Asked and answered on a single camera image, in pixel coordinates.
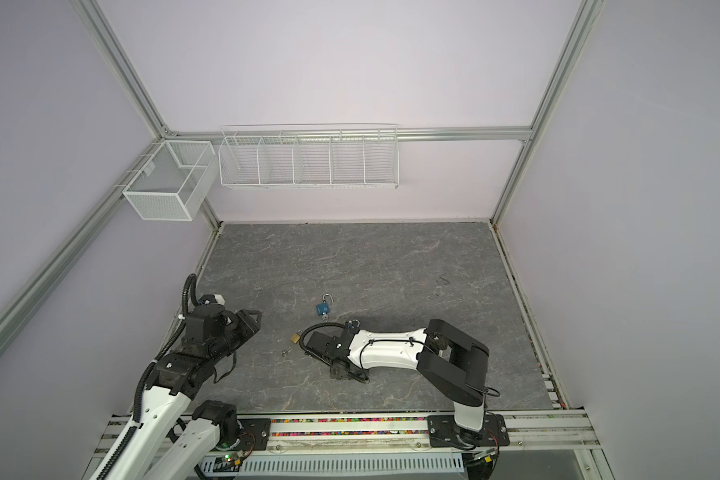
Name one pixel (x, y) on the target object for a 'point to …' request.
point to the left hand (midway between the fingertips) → (258, 320)
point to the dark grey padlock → (353, 325)
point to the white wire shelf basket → (305, 157)
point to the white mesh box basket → (176, 181)
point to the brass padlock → (295, 338)
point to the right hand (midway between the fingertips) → (346, 372)
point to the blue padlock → (324, 307)
